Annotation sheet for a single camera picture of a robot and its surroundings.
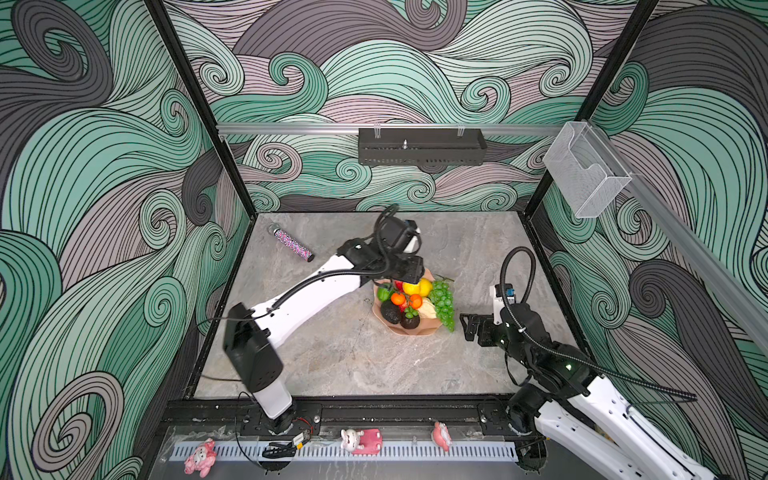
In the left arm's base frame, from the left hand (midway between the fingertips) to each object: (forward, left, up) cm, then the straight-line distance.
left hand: (419, 268), depth 75 cm
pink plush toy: (-39, +49, -20) cm, 66 cm away
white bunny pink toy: (-35, +13, -21) cm, 43 cm away
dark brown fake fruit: (-6, +1, -16) cm, 17 cm away
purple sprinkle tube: (+24, +43, -21) cm, 53 cm away
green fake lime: (+1, +9, -16) cm, 18 cm away
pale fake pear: (-4, -4, -17) cm, 18 cm away
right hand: (-10, -15, -8) cm, 19 cm away
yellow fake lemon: (+3, -3, -16) cm, 17 cm away
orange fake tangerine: (-2, -1, -15) cm, 15 cm away
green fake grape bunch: (-1, -8, -13) cm, 15 cm away
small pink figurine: (-34, -5, -18) cm, 39 cm away
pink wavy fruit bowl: (-7, -4, -21) cm, 22 cm away
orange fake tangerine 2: (-1, +4, -14) cm, 15 cm away
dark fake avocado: (-5, +7, -16) cm, 18 cm away
